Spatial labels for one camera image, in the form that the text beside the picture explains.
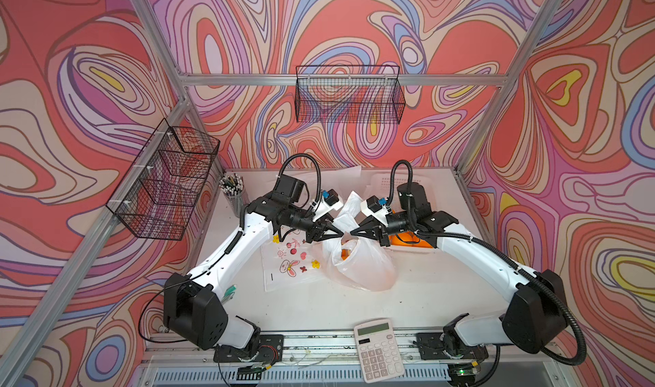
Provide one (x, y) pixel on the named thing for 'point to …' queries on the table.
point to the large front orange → (345, 253)
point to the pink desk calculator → (379, 350)
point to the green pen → (228, 293)
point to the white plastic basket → (445, 187)
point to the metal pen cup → (232, 186)
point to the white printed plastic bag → (356, 261)
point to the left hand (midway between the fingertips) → (341, 231)
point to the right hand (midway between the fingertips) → (354, 237)
